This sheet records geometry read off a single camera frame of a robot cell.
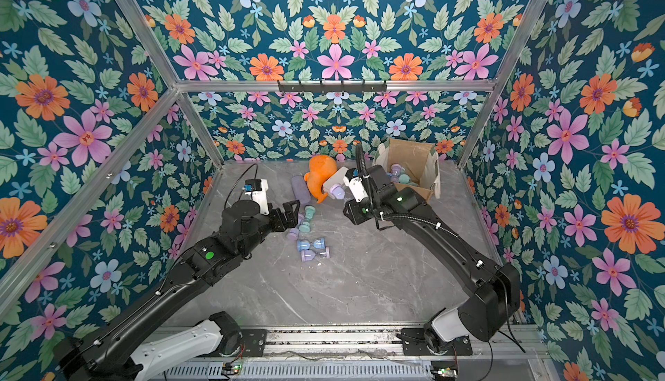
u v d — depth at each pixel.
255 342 0.73
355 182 0.68
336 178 1.09
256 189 0.60
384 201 0.56
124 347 0.40
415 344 0.73
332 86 0.92
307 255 0.88
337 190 0.77
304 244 0.91
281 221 0.62
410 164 1.08
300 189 1.07
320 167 1.08
